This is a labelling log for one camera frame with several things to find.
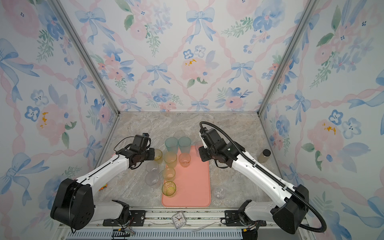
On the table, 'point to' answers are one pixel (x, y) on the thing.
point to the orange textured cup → (184, 159)
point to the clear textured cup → (198, 144)
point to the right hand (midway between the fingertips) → (203, 149)
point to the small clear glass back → (179, 134)
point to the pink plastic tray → (192, 183)
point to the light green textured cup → (169, 173)
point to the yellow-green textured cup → (170, 159)
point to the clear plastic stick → (203, 227)
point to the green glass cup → (169, 188)
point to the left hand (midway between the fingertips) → (152, 151)
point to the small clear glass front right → (219, 193)
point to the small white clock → (179, 219)
